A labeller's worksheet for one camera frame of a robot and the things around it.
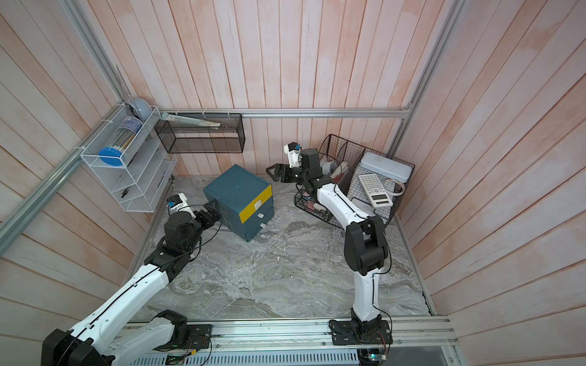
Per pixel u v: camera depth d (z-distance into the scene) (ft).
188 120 3.04
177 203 2.16
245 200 2.63
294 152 2.62
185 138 3.48
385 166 3.06
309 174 2.33
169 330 2.01
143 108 2.73
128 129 2.53
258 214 2.98
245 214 2.64
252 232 3.10
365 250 1.70
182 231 1.91
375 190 2.82
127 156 2.36
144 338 1.76
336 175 3.43
